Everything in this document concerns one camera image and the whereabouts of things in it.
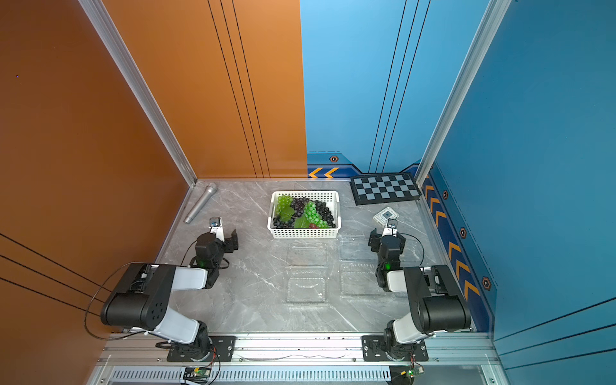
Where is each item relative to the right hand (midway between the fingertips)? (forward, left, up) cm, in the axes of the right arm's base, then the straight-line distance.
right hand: (387, 230), depth 93 cm
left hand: (+1, +64, +1) cm, 64 cm away
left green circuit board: (-46, +63, -9) cm, 78 cm away
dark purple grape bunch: (+14, +36, -2) cm, 38 cm away
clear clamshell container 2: (-13, +12, -6) cm, 19 cm away
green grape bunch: (+9, +29, -2) cm, 31 cm away
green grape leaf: (+9, +40, 0) cm, 41 cm away
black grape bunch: (+11, +24, -3) cm, 26 cm away
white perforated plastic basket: (+19, +21, -3) cm, 29 cm away
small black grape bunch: (+5, +43, -2) cm, 43 cm away
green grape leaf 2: (+4, +34, 0) cm, 34 cm away
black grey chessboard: (+26, -4, -3) cm, 26 cm away
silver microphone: (+24, +79, -3) cm, 82 cm away
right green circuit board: (-45, -1, -8) cm, 45 cm away
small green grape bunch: (+16, +43, -1) cm, 46 cm away
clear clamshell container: (-15, +31, -5) cm, 35 cm away
